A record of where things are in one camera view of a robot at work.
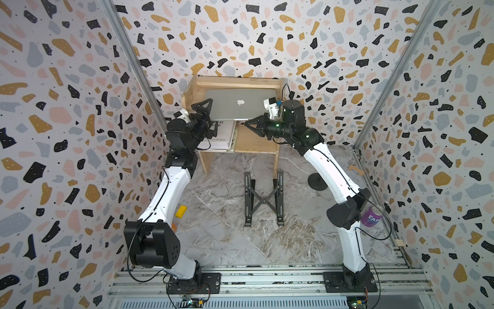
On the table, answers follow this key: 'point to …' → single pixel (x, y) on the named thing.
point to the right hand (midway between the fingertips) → (244, 124)
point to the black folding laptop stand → (275, 201)
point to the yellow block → (181, 212)
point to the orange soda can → (173, 226)
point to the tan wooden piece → (356, 169)
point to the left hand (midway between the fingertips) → (218, 106)
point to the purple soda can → (372, 215)
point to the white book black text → (223, 142)
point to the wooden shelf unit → (247, 140)
